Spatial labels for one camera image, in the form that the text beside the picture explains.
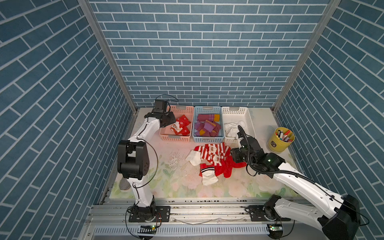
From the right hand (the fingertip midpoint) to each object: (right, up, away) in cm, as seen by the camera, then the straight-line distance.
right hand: (234, 150), depth 80 cm
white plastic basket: (+7, +19, +34) cm, 40 cm away
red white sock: (-4, -12, +9) cm, 16 cm away
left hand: (-34, +18, +15) cm, 41 cm away
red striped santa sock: (-8, -8, +11) cm, 16 cm away
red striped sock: (-12, -3, +17) cm, 21 cm away
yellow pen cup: (+30, +5, +8) cm, 31 cm away
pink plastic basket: (-44, +8, +27) cm, 52 cm away
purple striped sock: (-16, +19, +30) cm, 39 cm away
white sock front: (-14, -16, +5) cm, 21 cm away
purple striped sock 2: (-14, +11, +17) cm, 25 cm away
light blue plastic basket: (-7, +25, +35) cm, 43 cm away
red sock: (-33, +12, +25) cm, 43 cm away
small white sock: (-22, -6, +12) cm, 26 cm away
